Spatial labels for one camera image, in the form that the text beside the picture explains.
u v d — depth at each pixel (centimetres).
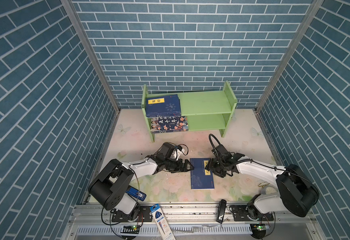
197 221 73
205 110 85
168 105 81
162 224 69
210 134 78
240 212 74
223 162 67
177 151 74
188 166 78
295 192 43
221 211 72
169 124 92
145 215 73
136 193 77
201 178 85
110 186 44
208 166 79
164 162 70
